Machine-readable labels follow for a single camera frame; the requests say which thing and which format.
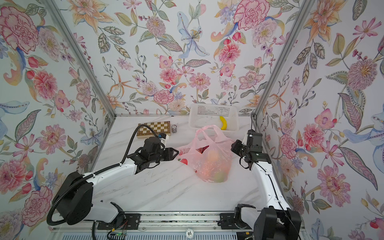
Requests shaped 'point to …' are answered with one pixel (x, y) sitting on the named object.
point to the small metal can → (174, 128)
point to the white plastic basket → (201, 115)
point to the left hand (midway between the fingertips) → (179, 152)
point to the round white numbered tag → (189, 233)
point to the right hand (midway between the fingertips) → (233, 142)
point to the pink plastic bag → (209, 155)
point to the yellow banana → (224, 122)
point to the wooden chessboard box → (158, 127)
